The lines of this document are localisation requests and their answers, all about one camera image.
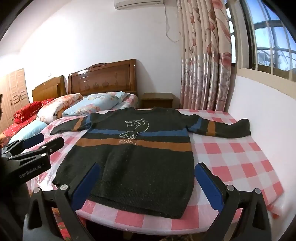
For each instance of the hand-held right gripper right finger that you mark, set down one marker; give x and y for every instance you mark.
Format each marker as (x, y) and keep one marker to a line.
(208, 185)

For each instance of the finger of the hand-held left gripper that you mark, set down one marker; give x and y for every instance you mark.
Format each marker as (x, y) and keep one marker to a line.
(54, 144)
(33, 141)

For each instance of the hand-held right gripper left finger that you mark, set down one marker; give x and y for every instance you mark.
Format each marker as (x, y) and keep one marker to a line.
(84, 187)

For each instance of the dark striped knit sweater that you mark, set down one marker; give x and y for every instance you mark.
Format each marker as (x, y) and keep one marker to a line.
(138, 173)

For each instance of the plain light blue pillow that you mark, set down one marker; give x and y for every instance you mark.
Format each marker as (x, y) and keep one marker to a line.
(30, 129)

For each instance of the red floral quilt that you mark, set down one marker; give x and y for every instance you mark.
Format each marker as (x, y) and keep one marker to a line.
(25, 113)

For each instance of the pink checked bed sheet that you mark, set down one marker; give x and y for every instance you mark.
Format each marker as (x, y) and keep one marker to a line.
(231, 162)

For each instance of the orange floral folded quilt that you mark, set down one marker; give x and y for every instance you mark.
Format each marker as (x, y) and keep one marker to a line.
(55, 109)

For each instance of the beige wooden wardrobe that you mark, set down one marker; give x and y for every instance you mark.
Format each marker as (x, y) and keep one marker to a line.
(13, 92)

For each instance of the small wooden headboard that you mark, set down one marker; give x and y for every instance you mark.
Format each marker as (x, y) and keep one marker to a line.
(46, 89)

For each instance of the light blue floral quilt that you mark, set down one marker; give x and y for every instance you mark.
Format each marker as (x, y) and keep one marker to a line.
(97, 102)

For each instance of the large carved wooden headboard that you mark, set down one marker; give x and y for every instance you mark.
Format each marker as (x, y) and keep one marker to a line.
(104, 78)

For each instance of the wooden nightstand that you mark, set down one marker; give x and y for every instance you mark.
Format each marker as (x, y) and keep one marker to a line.
(157, 100)

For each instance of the pink floral curtain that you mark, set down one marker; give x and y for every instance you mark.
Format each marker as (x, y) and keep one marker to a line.
(203, 58)

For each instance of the barred window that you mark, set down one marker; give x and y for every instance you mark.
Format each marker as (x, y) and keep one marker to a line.
(266, 34)

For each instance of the white air conditioner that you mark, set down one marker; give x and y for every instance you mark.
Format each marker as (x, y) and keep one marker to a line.
(138, 3)

